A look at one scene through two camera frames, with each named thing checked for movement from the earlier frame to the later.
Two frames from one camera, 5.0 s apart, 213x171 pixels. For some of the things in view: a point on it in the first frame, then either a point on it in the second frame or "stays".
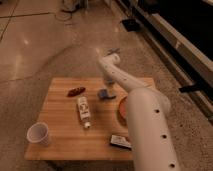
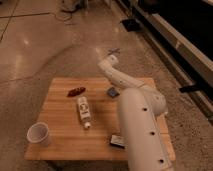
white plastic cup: (38, 133) stays
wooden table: (82, 121) stays
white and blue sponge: (103, 94) → (113, 92)
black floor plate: (131, 25) stays
